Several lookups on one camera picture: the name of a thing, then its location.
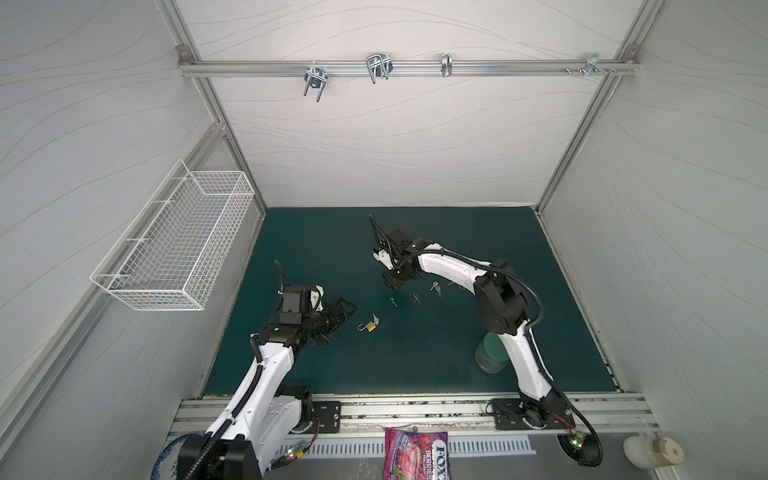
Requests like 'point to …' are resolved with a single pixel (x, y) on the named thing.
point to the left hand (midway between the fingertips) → (354, 309)
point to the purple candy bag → (416, 455)
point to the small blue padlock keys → (413, 295)
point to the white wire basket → (172, 257)
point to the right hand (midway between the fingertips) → (394, 272)
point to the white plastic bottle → (646, 452)
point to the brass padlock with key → (370, 325)
